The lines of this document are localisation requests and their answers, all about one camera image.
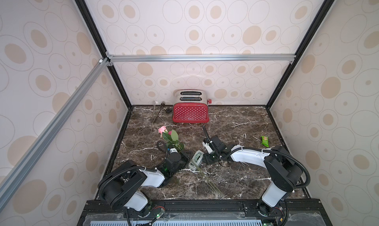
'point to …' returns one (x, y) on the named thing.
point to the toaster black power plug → (168, 110)
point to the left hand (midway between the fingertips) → (198, 151)
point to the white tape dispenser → (196, 160)
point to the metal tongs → (162, 104)
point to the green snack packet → (265, 140)
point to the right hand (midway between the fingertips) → (210, 157)
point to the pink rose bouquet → (171, 138)
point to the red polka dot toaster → (191, 106)
